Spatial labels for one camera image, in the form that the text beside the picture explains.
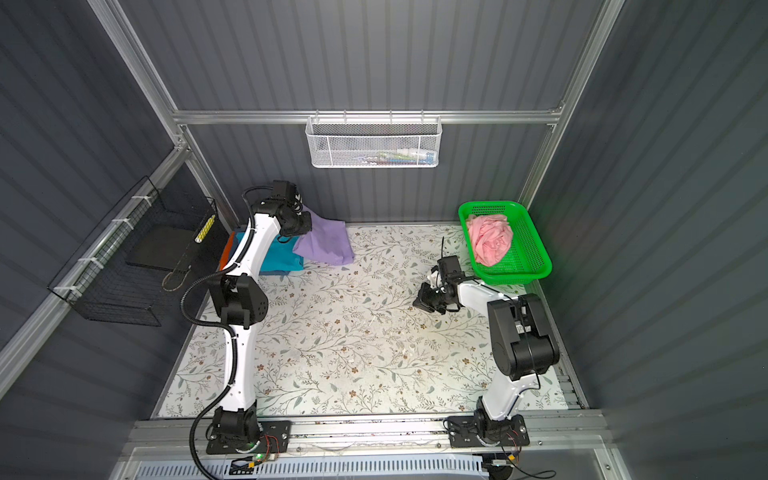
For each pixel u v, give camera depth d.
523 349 0.47
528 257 1.07
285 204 0.76
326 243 1.07
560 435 0.74
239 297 0.61
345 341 0.91
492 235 1.08
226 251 1.10
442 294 0.72
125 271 0.71
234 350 0.63
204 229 0.82
